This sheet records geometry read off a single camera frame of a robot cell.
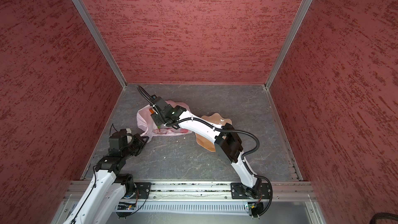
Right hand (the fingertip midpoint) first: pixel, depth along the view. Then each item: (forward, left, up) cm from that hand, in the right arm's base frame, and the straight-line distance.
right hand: (158, 116), depth 83 cm
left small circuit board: (-39, +14, -19) cm, 45 cm away
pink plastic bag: (-6, +5, +2) cm, 8 cm away
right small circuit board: (-41, -49, -18) cm, 66 cm away
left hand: (-10, +4, -8) cm, 13 cm away
